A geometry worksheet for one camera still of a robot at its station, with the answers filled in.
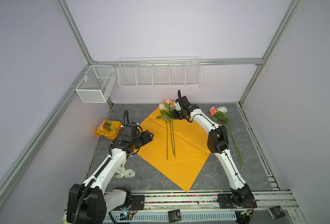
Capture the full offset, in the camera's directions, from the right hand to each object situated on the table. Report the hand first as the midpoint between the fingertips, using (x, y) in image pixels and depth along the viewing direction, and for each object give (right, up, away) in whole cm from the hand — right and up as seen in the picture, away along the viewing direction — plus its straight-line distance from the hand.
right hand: (173, 116), depth 105 cm
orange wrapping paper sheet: (+4, -21, -9) cm, 24 cm away
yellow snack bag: (-46, -9, -6) cm, 48 cm away
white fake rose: (-1, +6, +5) cm, 8 cm away
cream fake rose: (-9, +8, +9) cm, 15 cm away
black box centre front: (0, -50, -36) cm, 61 cm away
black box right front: (+52, -48, -35) cm, 79 cm away
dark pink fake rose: (+33, +3, +7) cm, 34 cm away
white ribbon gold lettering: (-32, -34, -21) cm, 51 cm away
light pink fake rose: (-4, +9, +6) cm, 12 cm away
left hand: (-14, -13, -22) cm, 29 cm away
